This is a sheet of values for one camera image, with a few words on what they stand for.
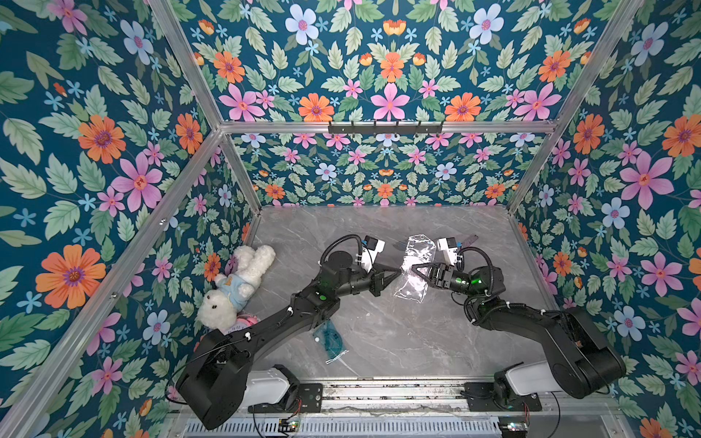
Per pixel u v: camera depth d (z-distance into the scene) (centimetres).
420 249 74
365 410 72
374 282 65
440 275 69
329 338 84
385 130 91
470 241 109
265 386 61
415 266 72
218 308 82
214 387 40
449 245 73
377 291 67
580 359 43
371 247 67
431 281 73
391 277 72
